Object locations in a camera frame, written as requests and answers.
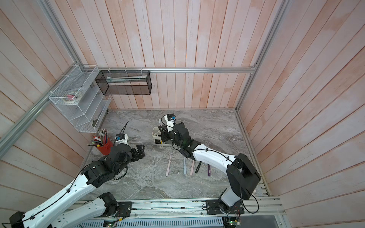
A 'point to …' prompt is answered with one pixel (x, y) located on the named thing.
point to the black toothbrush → (198, 167)
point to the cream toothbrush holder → (156, 135)
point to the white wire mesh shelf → (86, 114)
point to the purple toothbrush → (209, 170)
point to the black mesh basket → (128, 82)
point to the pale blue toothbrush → (184, 166)
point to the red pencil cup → (105, 149)
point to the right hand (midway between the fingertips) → (158, 127)
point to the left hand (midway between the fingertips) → (137, 150)
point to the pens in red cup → (101, 139)
